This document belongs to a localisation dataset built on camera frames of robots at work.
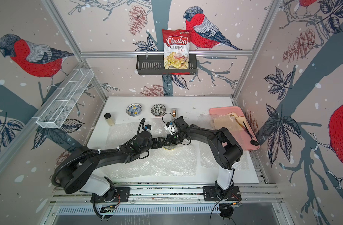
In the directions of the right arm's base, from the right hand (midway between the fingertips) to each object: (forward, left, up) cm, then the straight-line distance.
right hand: (164, 143), depth 88 cm
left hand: (+3, +1, +2) cm, 4 cm away
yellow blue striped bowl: (-3, -4, +1) cm, 4 cm away
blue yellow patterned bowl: (+30, +28, -3) cm, 41 cm away
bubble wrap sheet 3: (-8, -28, -5) cm, 29 cm away
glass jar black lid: (+16, +41, +3) cm, 44 cm away
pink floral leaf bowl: (+30, +8, -3) cm, 32 cm away
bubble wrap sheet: (-10, +1, -6) cm, 12 cm away
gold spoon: (+21, -54, -5) cm, 58 cm away
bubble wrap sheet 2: (+8, +36, -4) cm, 37 cm away
